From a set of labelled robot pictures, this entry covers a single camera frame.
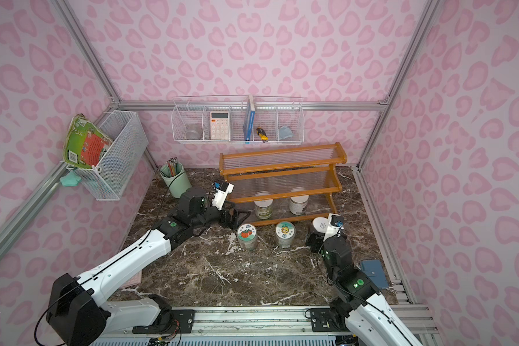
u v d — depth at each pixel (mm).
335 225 633
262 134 944
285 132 1007
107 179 718
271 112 996
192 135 955
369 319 495
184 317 745
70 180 627
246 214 700
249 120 863
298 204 936
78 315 379
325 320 723
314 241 673
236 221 668
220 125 941
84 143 723
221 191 666
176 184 1014
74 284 418
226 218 665
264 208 927
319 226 734
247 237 855
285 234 858
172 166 985
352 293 519
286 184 1137
